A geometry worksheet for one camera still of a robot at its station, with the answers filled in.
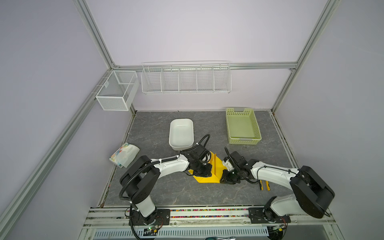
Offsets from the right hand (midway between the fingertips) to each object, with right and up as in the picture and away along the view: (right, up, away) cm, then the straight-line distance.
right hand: (221, 182), depth 85 cm
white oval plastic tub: (-26, +26, +22) cm, 42 cm away
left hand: (-6, +4, -2) cm, 7 cm away
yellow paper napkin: (-1, +8, +4) cm, 9 cm away
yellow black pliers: (+22, -1, -2) cm, 22 cm away
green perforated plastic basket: (+20, +32, +27) cm, 46 cm away
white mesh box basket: (-65, +55, +10) cm, 86 cm away
